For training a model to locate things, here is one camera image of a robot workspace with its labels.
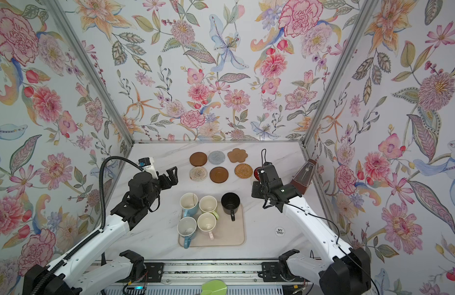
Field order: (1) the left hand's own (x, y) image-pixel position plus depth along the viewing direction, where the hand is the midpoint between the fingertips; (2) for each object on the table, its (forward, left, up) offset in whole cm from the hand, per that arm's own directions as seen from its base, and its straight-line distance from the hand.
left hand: (172, 168), depth 79 cm
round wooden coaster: (+23, -6, -22) cm, 33 cm away
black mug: (-7, -25, -18) cm, 32 cm away
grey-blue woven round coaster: (+26, -17, -24) cm, 39 cm away
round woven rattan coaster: (+15, -33, -24) cm, 43 cm away
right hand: (-4, -36, -7) cm, 37 cm away
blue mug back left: (-7, -5, -19) cm, 21 cm away
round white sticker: (-20, -47, -22) cm, 56 cm away
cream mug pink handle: (-16, -14, -19) cm, 29 cm away
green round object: (-40, -18, -24) cm, 50 cm away
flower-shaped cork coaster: (+27, -30, -24) cm, 47 cm away
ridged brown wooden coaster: (+13, -19, -24) cm, 33 cm away
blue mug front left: (-18, -5, -21) cm, 28 cm away
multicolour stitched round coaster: (+13, -7, -23) cm, 27 cm away
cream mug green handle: (-8, -14, -17) cm, 24 cm away
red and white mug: (-1, -36, -3) cm, 36 cm away
